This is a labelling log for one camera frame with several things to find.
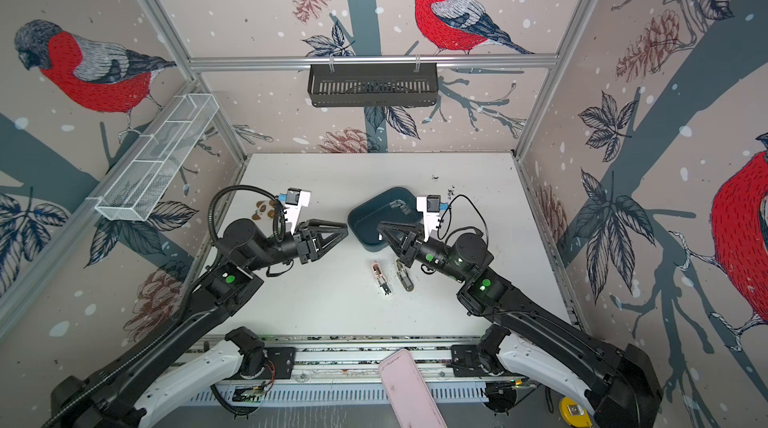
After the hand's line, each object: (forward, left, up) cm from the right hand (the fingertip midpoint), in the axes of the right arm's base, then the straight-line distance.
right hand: (375, 233), depth 62 cm
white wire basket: (+14, +60, +1) cm, 62 cm away
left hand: (-2, +6, +2) cm, 7 cm away
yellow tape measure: (-26, -45, -32) cm, 61 cm away
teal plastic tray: (+23, +9, -30) cm, 38 cm away
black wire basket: (+62, +7, -3) cm, 63 cm away
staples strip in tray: (+30, -4, -30) cm, 43 cm away
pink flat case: (-24, -8, -31) cm, 40 cm away
